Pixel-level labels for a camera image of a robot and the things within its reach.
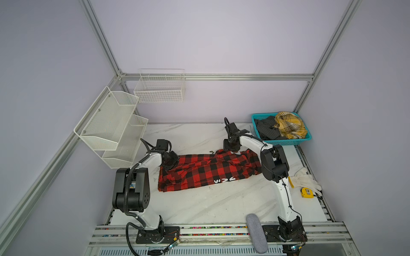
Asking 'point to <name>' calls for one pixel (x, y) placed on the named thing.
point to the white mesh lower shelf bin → (122, 157)
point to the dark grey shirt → (266, 130)
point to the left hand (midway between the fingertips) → (177, 162)
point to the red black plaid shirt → (222, 166)
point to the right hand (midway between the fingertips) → (226, 146)
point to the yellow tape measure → (307, 193)
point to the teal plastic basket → (286, 142)
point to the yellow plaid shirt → (290, 126)
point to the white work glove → (302, 180)
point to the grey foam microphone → (259, 240)
